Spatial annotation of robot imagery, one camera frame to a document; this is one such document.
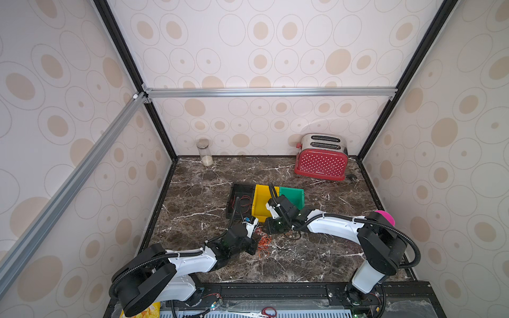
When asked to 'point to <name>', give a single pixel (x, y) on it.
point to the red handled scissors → (262, 313)
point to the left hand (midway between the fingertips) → (266, 238)
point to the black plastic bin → (240, 201)
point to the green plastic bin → (296, 195)
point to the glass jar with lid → (204, 150)
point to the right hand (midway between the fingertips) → (269, 226)
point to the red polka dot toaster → (323, 156)
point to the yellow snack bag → (154, 313)
